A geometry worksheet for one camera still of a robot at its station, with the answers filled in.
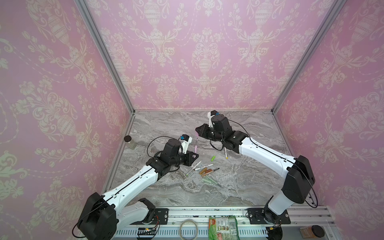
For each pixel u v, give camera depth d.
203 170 0.90
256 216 0.73
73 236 0.42
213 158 0.95
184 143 0.70
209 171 0.89
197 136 0.76
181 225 0.70
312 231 0.63
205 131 0.74
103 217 0.40
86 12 0.71
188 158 0.70
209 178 0.87
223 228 0.69
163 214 0.75
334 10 0.70
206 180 0.85
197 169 0.90
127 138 0.92
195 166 0.91
